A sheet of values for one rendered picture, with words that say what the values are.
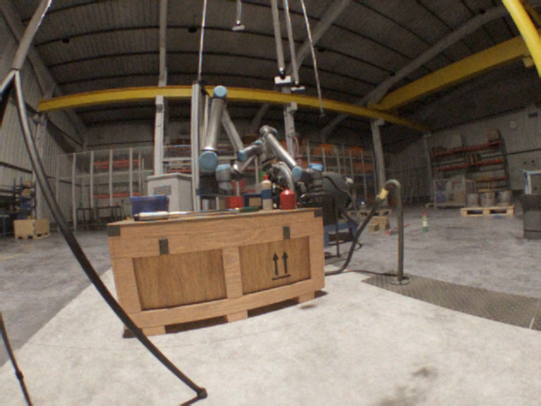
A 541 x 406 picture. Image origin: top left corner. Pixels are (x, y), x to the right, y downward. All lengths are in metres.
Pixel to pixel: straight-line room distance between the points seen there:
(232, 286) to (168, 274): 0.27
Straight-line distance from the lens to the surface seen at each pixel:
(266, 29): 10.82
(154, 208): 1.28
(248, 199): 1.65
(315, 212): 1.18
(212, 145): 1.86
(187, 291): 1.01
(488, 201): 5.42
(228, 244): 0.98
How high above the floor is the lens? 0.50
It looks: 1 degrees up
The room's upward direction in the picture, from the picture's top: 4 degrees counter-clockwise
